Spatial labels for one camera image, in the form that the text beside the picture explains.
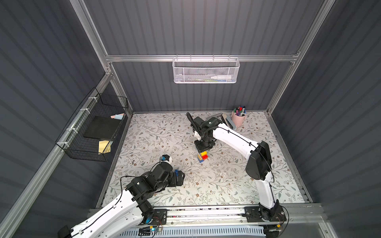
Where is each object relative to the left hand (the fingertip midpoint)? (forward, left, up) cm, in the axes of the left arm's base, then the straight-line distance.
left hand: (179, 178), depth 74 cm
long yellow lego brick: (+14, -13, +1) cm, 19 cm away
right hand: (+15, -11, -1) cm, 19 cm away
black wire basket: (+8, +44, +22) cm, 50 cm away
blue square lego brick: (+15, -12, -12) cm, 23 cm away
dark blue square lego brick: (+9, +3, -12) cm, 15 cm away
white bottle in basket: (+56, -25, +22) cm, 66 cm away
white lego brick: (+13, -12, -5) cm, 18 cm away
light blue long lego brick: (+14, -10, -3) cm, 18 cm away
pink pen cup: (+46, -40, -2) cm, 61 cm away
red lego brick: (+13, -14, -2) cm, 19 cm away
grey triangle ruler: (+55, -27, -11) cm, 63 cm away
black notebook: (+21, +40, +15) cm, 48 cm away
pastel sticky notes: (+30, +35, +13) cm, 48 cm away
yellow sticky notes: (+6, +30, +21) cm, 37 cm away
